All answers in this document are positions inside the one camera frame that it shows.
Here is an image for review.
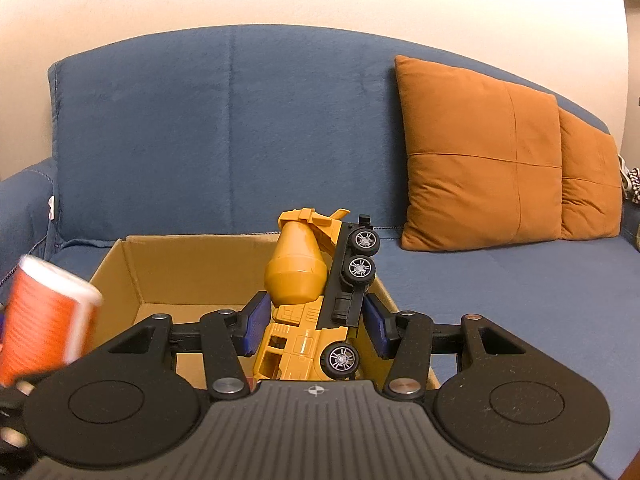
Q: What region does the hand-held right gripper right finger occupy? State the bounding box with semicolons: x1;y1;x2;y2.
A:
362;293;526;399

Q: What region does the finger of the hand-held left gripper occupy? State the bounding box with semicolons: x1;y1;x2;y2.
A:
0;377;41;461

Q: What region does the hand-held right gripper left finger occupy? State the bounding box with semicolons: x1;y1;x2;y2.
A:
97;292;273;401

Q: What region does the yellow toy mixer truck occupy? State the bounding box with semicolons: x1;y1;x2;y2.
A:
251;207;381;384

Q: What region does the brown cardboard box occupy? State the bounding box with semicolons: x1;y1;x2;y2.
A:
87;232;442;392

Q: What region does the orange and white bottle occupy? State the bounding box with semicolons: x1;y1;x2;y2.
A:
0;255;105;387

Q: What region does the blue fabric sofa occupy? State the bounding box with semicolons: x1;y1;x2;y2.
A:
0;25;640;480

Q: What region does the large orange cushion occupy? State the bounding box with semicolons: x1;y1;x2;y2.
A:
394;55;564;252

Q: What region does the small orange cushion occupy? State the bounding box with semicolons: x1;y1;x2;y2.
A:
556;107;624;241

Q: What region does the black and white checkered cloth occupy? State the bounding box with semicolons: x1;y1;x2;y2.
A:
618;154;640;204

